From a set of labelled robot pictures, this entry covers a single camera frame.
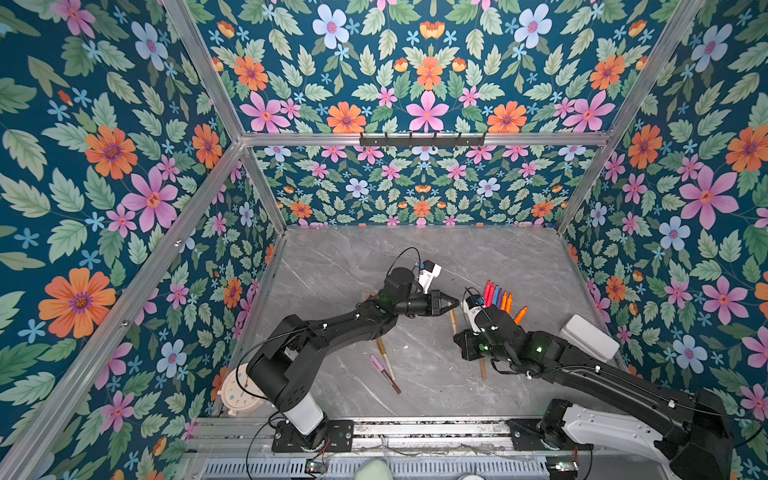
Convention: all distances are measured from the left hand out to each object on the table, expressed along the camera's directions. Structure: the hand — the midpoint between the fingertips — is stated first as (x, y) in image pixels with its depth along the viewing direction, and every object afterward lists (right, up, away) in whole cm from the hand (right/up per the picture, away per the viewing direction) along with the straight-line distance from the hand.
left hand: (462, 298), depth 75 cm
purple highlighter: (+17, -3, +23) cm, 29 cm away
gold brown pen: (-21, -18, +13) cm, 31 cm away
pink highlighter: (+13, -1, +26) cm, 29 cm away
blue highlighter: (+16, -2, +24) cm, 29 cm away
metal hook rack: (-10, +47, +18) cm, 51 cm away
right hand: (-2, -11, +1) cm, 11 cm away
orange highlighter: (+23, -9, +20) cm, 32 cm away
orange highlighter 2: (+18, -4, +23) cm, 30 cm away
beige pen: (-2, -5, +2) cm, 6 cm away
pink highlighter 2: (+14, -2, +23) cm, 27 cm away
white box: (+39, -13, +10) cm, 43 cm away
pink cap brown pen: (-19, -23, +7) cm, 31 cm away
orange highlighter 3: (+20, -5, +23) cm, 31 cm away
